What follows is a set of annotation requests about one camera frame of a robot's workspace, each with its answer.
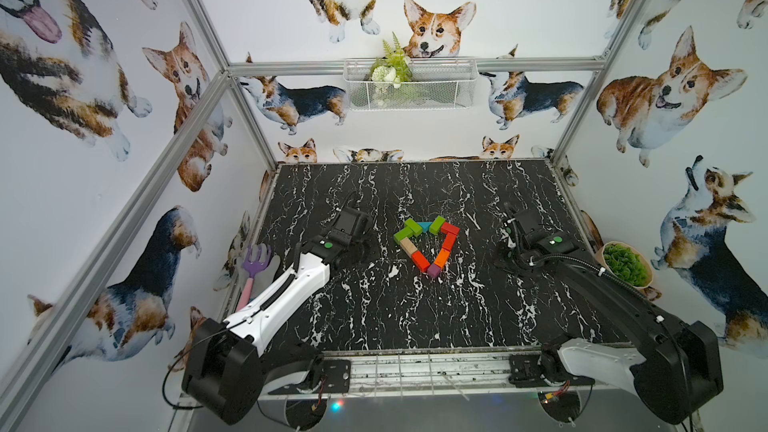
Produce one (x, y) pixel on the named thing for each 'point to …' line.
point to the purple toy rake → (252, 266)
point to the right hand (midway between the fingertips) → (493, 259)
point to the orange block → (442, 258)
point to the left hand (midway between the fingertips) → (383, 244)
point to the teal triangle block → (425, 226)
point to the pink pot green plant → (625, 264)
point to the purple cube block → (433, 271)
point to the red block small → (449, 228)
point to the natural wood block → (408, 246)
